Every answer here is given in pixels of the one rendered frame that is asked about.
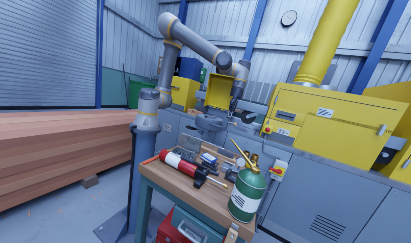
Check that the red white grease gun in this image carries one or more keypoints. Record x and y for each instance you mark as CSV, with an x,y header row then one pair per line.
x,y
180,163

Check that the grey moulder body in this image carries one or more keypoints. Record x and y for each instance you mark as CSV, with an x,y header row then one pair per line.
x,y
327,199

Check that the wooden bench with teal legs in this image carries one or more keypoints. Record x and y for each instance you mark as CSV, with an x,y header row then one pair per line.
x,y
188,189

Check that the round wall clock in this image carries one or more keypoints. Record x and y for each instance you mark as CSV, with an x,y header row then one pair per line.
x,y
289,18

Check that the grey roller shutter door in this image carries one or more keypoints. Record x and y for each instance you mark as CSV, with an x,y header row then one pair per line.
x,y
43,50

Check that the brown notice board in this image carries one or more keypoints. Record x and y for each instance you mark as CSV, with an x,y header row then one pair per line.
x,y
160,65

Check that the thin black rod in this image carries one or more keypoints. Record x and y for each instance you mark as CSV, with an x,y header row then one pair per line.
x,y
125,86

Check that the black spanner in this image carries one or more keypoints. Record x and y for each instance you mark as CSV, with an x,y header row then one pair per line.
x,y
209,165

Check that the yellow extraction duct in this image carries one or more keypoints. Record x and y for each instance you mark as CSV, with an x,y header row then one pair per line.
x,y
323,44

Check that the open grey metal tin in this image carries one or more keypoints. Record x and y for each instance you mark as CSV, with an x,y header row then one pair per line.
x,y
189,146

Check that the dark grey clamp block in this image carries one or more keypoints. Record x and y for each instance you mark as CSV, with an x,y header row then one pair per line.
x,y
231,174

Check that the green bin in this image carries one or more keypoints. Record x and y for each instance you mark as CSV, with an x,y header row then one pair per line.
x,y
139,92

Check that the yellow red rotary switch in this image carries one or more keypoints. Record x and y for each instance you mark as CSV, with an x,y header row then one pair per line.
x,y
278,169

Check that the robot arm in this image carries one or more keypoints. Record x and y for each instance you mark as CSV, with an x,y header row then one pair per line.
x,y
191,37

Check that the small yellow hood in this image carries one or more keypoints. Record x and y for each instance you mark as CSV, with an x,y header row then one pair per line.
x,y
219,91

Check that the black handwheel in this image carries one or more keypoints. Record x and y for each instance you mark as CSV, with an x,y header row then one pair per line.
x,y
248,116

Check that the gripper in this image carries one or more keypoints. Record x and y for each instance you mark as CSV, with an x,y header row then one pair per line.
x,y
234,103

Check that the blue white small box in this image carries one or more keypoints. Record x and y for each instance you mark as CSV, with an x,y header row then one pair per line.
x,y
208,157

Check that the brass fitting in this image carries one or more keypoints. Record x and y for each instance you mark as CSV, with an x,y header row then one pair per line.
x,y
254,157
247,154

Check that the green wall box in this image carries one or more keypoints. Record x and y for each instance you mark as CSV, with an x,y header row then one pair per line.
x,y
203,75

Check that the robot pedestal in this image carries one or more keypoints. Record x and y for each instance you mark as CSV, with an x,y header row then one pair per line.
x,y
144,175

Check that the brass knob lever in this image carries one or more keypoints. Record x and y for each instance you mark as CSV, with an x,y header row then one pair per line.
x,y
233,124

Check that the green oil can brass spout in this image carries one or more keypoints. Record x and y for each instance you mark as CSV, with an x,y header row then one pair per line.
x,y
247,195

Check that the wooden push block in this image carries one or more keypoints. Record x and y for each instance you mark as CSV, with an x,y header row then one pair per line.
x,y
193,111

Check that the red stop button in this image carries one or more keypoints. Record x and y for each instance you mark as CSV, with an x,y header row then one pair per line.
x,y
267,129

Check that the grey tensioner housing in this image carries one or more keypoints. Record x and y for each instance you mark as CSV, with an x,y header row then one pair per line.
x,y
208,121

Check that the teal drawer box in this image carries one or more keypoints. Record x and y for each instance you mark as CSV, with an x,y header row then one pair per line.
x,y
195,224

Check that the yellow cabinet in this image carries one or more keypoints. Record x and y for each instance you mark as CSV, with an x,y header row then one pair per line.
x,y
186,92

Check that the round pressure gauge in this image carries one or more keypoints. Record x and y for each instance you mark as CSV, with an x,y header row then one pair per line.
x,y
240,162

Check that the large yellow hood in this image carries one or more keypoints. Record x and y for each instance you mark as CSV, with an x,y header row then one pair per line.
x,y
340,135

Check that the orange pencil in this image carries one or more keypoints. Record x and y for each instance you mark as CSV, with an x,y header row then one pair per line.
x,y
150,160

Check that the stack of reddish timber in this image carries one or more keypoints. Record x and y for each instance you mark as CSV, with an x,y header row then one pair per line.
x,y
56,155

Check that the red toolbox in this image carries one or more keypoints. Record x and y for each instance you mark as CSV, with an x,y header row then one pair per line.
x,y
168,229

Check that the blue cabinet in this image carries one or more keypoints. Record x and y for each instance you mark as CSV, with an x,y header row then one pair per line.
x,y
190,69

